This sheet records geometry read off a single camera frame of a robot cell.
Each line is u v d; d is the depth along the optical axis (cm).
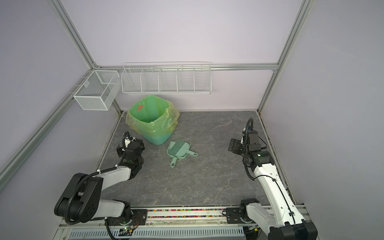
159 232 71
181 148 96
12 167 51
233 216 74
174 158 91
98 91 99
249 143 57
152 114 105
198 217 75
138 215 74
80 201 43
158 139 97
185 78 100
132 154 69
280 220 39
